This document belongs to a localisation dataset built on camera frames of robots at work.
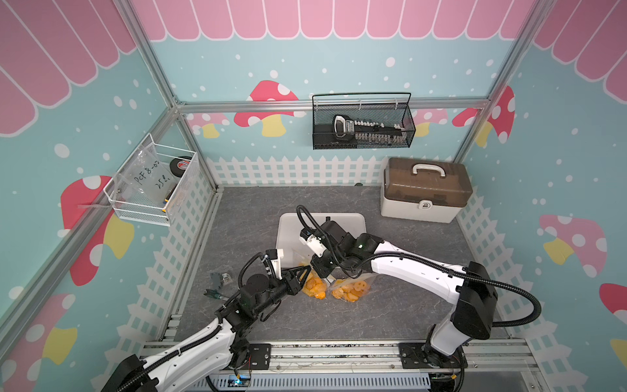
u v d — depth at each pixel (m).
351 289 0.86
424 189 0.91
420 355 0.74
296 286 0.70
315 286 0.85
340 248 0.58
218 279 0.88
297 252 0.83
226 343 0.57
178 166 0.81
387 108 0.92
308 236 0.68
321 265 0.68
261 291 0.60
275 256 0.71
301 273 0.77
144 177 0.67
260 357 0.75
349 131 0.88
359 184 1.25
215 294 0.86
